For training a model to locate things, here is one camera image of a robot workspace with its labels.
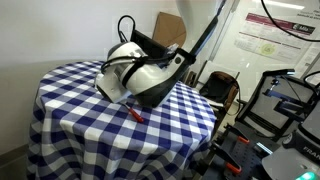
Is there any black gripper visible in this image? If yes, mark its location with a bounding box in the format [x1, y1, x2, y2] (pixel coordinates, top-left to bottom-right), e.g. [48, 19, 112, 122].
[130, 29, 168, 59]

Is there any brown cardboard box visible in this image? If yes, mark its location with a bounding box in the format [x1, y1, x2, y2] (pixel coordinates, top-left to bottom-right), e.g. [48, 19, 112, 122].
[151, 11, 188, 49]

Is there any brown and black bag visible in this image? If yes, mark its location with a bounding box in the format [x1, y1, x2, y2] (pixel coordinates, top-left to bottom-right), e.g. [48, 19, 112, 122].
[199, 70, 242, 117]

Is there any blue white checked tablecloth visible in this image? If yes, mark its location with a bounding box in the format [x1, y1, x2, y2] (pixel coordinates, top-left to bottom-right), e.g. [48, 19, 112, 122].
[25, 59, 218, 180]

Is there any black mesh office chair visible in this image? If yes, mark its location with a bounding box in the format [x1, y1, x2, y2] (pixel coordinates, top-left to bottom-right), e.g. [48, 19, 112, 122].
[234, 68, 320, 143]

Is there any white poster with purple header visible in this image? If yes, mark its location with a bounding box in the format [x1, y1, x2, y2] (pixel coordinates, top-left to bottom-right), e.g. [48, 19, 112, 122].
[234, 12, 317, 64]

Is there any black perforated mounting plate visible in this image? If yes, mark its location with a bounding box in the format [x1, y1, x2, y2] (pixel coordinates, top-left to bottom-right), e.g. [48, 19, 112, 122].
[199, 121, 281, 180]

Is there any black camera cable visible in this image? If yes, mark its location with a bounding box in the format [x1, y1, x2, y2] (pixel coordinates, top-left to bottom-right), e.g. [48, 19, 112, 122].
[117, 14, 137, 44]

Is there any metal spoon with red handle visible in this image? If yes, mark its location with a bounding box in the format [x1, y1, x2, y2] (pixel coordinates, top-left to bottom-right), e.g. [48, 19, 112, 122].
[121, 101, 145, 124]

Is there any black clamp with orange handle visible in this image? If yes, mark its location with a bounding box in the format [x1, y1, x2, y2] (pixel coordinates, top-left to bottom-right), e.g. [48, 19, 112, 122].
[223, 123, 251, 145]
[210, 141, 243, 175]

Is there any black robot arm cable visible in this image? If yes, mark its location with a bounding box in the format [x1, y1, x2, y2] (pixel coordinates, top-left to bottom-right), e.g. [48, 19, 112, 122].
[260, 0, 320, 43]

